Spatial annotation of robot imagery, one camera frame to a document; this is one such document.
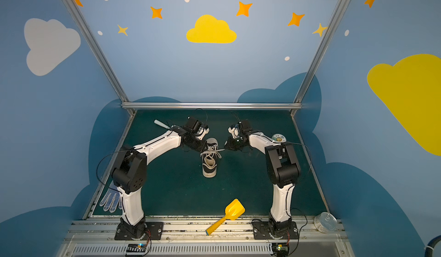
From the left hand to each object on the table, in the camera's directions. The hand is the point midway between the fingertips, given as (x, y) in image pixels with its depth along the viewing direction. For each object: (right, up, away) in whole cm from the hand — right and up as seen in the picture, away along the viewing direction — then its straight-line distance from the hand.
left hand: (204, 145), depth 94 cm
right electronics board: (+36, -43, -21) cm, 60 cm away
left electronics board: (-27, -42, -21) cm, 55 cm away
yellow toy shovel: (+15, -29, -14) cm, 36 cm away
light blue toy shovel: (-33, +14, +17) cm, 40 cm away
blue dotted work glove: (-44, -25, -12) cm, 52 cm away
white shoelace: (+3, -5, -1) cm, 6 cm away
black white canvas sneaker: (+3, -13, -7) cm, 15 cm away
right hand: (+12, 0, +3) cm, 13 cm away
